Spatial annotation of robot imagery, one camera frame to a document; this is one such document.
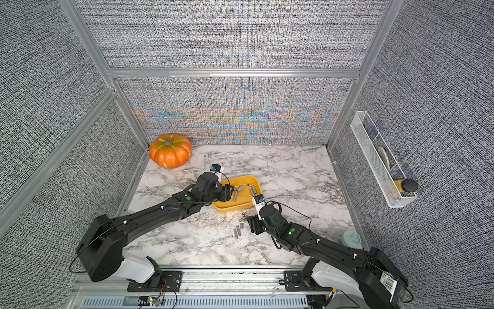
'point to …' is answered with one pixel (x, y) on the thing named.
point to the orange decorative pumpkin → (170, 150)
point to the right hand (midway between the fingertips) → (252, 210)
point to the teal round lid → (351, 239)
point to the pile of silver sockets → (238, 230)
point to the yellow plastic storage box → (245, 188)
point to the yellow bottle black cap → (406, 185)
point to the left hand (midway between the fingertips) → (233, 186)
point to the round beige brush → (381, 152)
